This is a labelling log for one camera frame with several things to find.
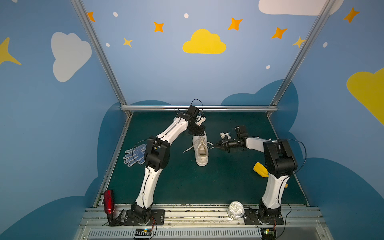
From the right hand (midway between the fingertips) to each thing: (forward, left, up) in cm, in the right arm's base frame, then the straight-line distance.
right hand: (214, 145), depth 92 cm
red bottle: (-35, +55, -6) cm, 66 cm away
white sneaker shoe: (0, +9, 0) cm, 9 cm away
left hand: (+9, +7, +1) cm, 11 cm away
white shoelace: (+2, +7, +1) cm, 8 cm away
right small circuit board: (-43, -27, -13) cm, 52 cm away
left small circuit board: (-46, +35, -12) cm, 59 cm away
